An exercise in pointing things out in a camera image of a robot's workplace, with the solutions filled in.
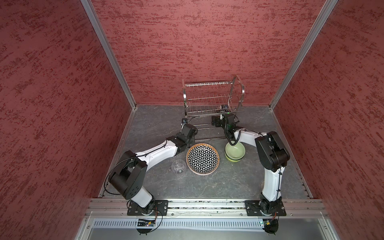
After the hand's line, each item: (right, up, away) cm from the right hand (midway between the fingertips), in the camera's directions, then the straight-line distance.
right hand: (217, 118), depth 101 cm
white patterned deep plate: (-11, -26, -11) cm, 30 cm away
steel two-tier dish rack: (-5, +12, -13) cm, 18 cm away
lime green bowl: (+7, -25, -16) cm, 31 cm away
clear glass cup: (-25, -27, -20) cm, 42 cm away
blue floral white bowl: (+8, -24, -17) cm, 31 cm away
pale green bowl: (+9, -22, -10) cm, 26 cm away
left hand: (-20, -12, -10) cm, 25 cm away
